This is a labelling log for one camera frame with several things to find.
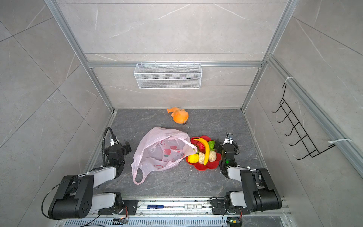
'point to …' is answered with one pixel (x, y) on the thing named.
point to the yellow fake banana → (207, 149)
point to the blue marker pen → (155, 206)
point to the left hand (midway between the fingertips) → (117, 141)
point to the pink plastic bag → (160, 148)
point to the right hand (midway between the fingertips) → (225, 139)
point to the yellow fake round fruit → (193, 158)
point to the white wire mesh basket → (168, 76)
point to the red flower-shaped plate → (209, 165)
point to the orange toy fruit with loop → (179, 116)
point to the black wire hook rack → (297, 129)
